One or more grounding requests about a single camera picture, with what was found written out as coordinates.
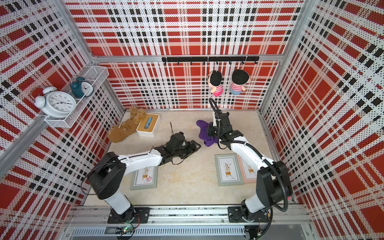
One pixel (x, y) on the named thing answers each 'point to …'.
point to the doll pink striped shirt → (215, 80)
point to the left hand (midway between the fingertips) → (200, 148)
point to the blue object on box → (148, 122)
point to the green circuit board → (125, 230)
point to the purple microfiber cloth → (208, 141)
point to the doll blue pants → (239, 77)
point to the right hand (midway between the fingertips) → (209, 127)
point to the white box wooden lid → (149, 125)
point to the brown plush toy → (118, 132)
